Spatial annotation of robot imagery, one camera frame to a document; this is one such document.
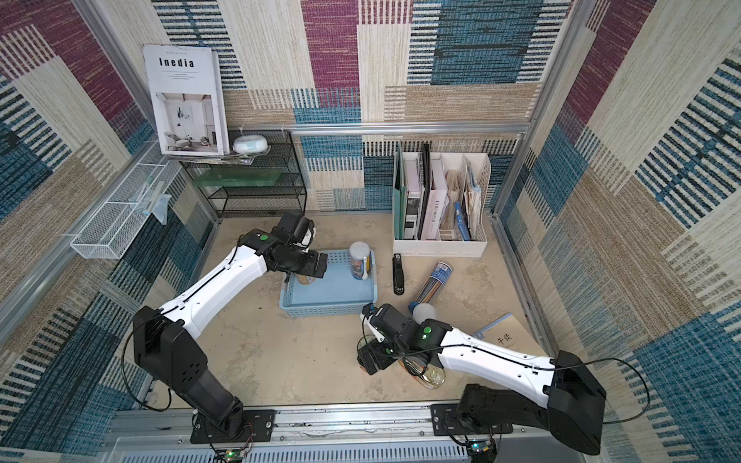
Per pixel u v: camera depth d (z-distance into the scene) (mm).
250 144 871
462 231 979
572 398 402
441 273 961
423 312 811
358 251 926
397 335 586
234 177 940
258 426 727
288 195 1174
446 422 728
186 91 760
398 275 975
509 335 874
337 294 967
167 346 430
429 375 778
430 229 984
